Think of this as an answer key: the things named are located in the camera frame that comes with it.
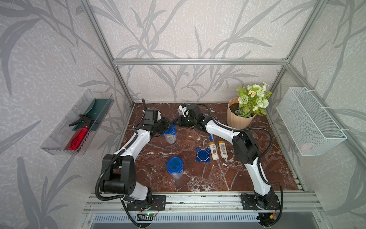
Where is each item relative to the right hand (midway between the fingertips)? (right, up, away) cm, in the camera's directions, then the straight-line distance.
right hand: (171, 121), depth 89 cm
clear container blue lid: (-1, -9, -1) cm, 9 cm away
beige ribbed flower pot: (+41, 0, +5) cm, 41 cm away
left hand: (+1, 0, -2) cm, 2 cm away
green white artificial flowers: (+50, +15, -3) cm, 53 cm away
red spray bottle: (-35, -5, -29) cm, 46 cm away
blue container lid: (+20, -22, +2) cm, 30 cm away
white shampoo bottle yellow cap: (+27, -19, +2) cm, 33 cm away
